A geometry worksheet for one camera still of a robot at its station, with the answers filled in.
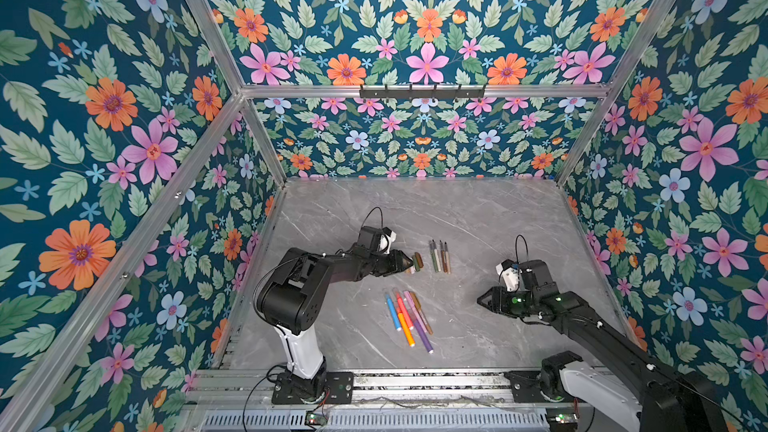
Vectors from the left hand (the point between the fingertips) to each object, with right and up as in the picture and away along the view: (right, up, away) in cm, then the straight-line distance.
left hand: (413, 259), depth 92 cm
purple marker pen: (+2, -19, -9) cm, 21 cm away
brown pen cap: (+2, -1, +6) cm, 6 cm away
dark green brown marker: (+7, +2, +7) cm, 10 cm away
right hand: (+19, -10, -9) cm, 24 cm away
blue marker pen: (-7, -13, -4) cm, 15 cm away
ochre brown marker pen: (+11, -1, +6) cm, 13 cm away
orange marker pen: (-2, -18, -9) cm, 20 cm away
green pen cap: (+1, -2, +4) cm, 5 cm away
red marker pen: (-3, -14, -6) cm, 15 cm away
